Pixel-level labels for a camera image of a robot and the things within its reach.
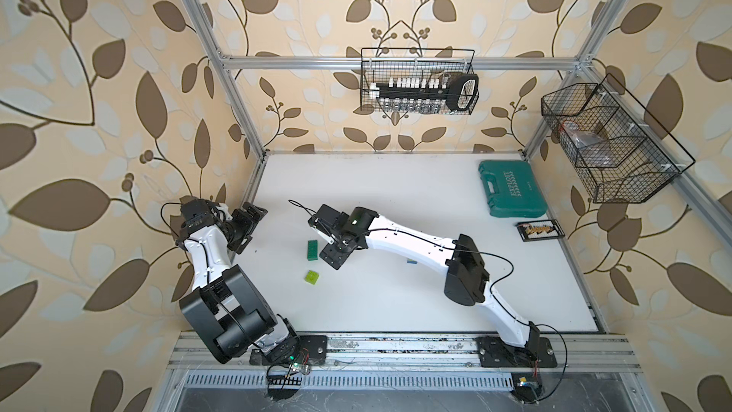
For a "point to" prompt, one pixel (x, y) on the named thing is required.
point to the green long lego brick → (313, 250)
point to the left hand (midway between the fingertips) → (258, 217)
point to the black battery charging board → (532, 231)
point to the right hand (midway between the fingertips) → (340, 247)
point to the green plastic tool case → (512, 189)
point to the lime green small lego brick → (311, 277)
